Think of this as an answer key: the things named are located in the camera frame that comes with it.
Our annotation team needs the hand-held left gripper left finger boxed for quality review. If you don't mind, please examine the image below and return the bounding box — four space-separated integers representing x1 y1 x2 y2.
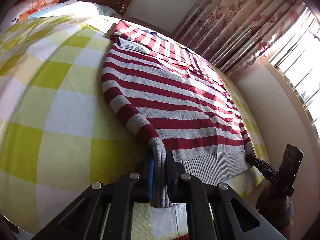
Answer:
32 154 154 240

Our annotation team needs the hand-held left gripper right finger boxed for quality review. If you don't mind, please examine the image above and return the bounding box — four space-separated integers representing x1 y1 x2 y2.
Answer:
166 149 288 240

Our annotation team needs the person's right hand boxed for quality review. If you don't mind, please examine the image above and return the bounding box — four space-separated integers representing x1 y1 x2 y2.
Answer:
256 183 290 232

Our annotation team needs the pink floral curtain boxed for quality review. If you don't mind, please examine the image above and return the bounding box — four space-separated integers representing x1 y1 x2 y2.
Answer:
171 0 310 79

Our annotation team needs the red grey striped knit sweater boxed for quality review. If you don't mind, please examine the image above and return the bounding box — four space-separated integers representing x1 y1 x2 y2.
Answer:
101 20 258 209

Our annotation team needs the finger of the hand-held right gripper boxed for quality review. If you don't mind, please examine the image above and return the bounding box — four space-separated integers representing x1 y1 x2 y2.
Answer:
246 154 295 197

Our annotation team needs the window with metal bars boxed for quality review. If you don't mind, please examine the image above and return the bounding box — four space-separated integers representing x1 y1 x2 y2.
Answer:
265 5 320 135

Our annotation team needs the orange floral white pillow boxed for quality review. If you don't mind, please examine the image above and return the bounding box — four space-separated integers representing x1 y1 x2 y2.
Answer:
2 0 59 27

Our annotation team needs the light blue pillow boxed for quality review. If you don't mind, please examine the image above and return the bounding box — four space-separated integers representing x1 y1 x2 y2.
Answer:
26 0 117 20

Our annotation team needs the yellow checked bed sheet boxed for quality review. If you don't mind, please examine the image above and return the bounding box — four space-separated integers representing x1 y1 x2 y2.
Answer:
0 14 270 240

